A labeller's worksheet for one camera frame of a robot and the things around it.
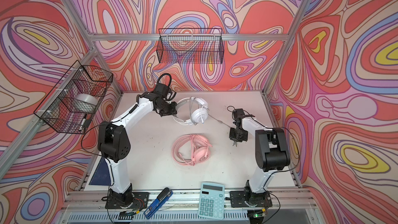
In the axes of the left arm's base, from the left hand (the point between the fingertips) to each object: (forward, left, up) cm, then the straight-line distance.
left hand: (179, 110), depth 92 cm
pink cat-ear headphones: (-21, -8, -8) cm, 24 cm away
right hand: (-14, -35, -14) cm, 40 cm away
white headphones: (-8, -13, +10) cm, 18 cm away
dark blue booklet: (-34, +39, -13) cm, 53 cm away
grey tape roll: (-7, +42, +18) cm, 46 cm away
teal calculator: (-45, -18, -12) cm, 50 cm away
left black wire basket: (-10, +48, +17) cm, 52 cm away
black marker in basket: (-16, +43, +12) cm, 47 cm away
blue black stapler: (-43, +4, -9) cm, 44 cm away
